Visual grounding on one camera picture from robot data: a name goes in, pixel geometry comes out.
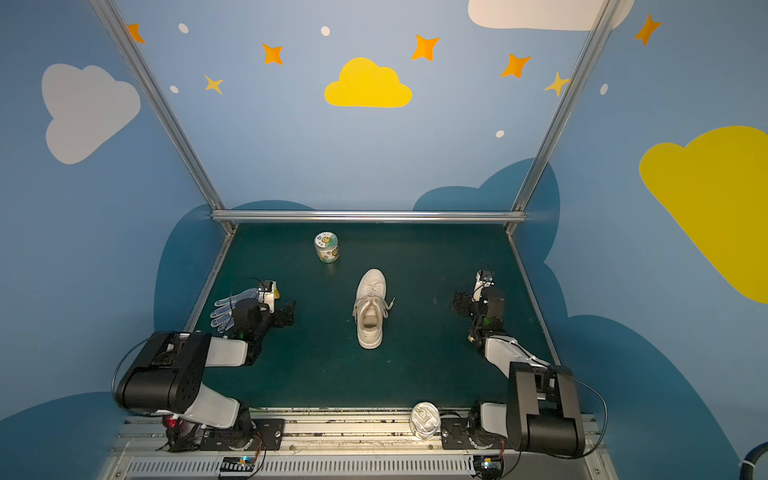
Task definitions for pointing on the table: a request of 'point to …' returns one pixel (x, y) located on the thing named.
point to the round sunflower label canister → (327, 246)
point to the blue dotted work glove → (225, 313)
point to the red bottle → (169, 421)
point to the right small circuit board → (488, 466)
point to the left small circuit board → (237, 464)
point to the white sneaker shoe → (371, 308)
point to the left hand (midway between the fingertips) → (277, 299)
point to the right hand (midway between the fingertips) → (475, 288)
